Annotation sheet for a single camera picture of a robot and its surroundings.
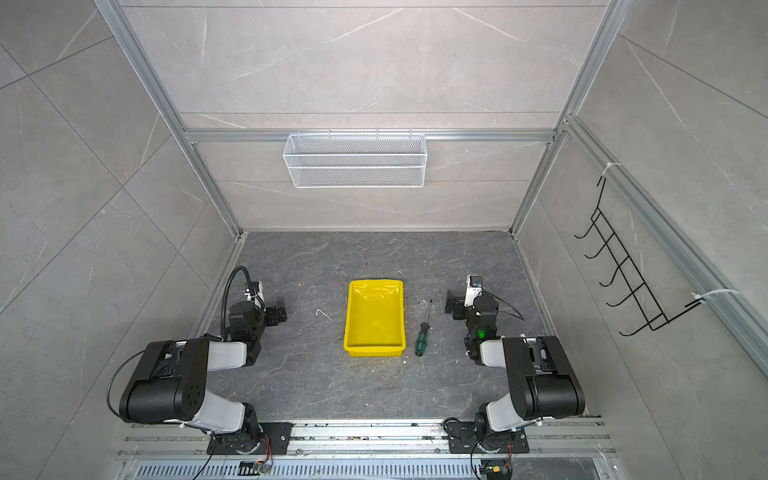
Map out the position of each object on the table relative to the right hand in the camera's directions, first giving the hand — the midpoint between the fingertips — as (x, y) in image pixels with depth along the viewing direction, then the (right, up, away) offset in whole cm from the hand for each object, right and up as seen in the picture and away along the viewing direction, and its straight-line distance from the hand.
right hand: (467, 290), depth 93 cm
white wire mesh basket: (-37, +43, +7) cm, 57 cm away
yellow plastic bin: (-30, -9, +1) cm, 31 cm away
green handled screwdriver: (-15, -15, -6) cm, 22 cm away
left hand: (-64, -2, +1) cm, 64 cm away
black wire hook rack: (+29, -1, -34) cm, 44 cm away
